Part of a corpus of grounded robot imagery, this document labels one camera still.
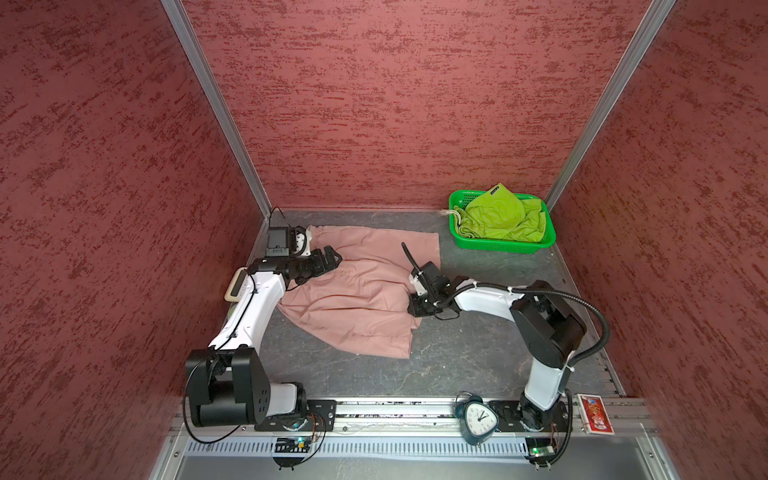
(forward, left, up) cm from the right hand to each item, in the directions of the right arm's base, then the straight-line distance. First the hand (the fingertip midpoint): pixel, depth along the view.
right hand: (411, 315), depth 92 cm
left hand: (+8, +24, +16) cm, 30 cm away
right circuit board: (-36, -29, -1) cm, 46 cm away
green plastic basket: (+46, -23, +7) cm, 52 cm away
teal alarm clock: (-29, -14, +3) cm, 33 cm away
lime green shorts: (+40, -37, +4) cm, 55 cm away
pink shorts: (+4, +15, +3) cm, 16 cm away
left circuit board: (-33, +31, -1) cm, 45 cm away
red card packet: (-30, -44, +1) cm, 53 cm away
